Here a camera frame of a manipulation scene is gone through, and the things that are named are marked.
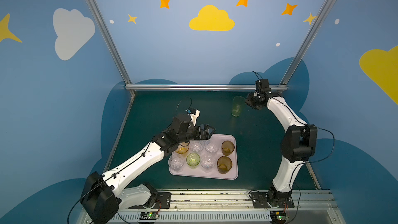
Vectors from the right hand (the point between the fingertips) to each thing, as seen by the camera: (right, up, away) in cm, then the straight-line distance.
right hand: (248, 100), depth 94 cm
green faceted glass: (-34, -35, -8) cm, 49 cm away
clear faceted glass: (-43, -36, -8) cm, 57 cm away
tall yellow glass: (-40, -29, -4) cm, 49 cm away
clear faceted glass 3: (-26, -36, -9) cm, 45 cm away
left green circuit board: (-54, -55, -24) cm, 80 cm away
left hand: (-24, -16, -21) cm, 36 cm away
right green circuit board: (+7, -56, -23) cm, 61 cm away
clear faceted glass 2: (-32, -27, -6) cm, 42 cm away
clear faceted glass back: (-23, -27, -7) cm, 36 cm away
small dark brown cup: (-13, -29, -4) cm, 32 cm away
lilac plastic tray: (-21, -34, -5) cm, 41 cm away
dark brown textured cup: (-16, -36, -10) cm, 41 cm away
